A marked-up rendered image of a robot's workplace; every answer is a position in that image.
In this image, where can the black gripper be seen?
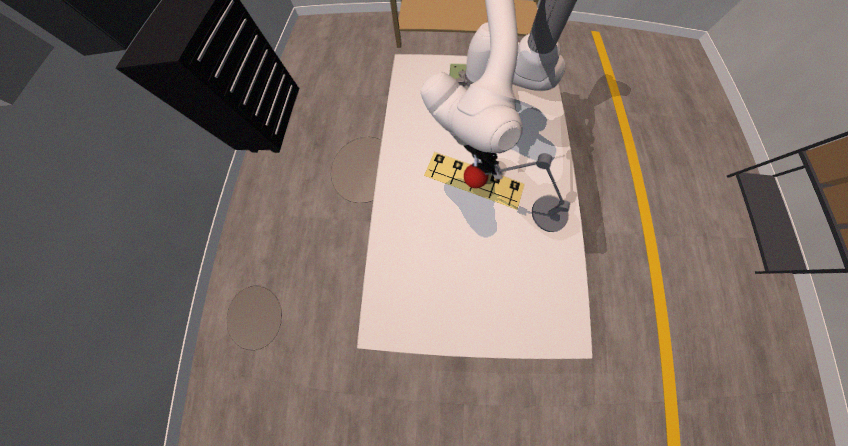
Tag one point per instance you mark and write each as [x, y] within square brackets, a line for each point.
[488, 163]

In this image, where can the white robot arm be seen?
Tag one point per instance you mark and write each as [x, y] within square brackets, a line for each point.
[484, 116]

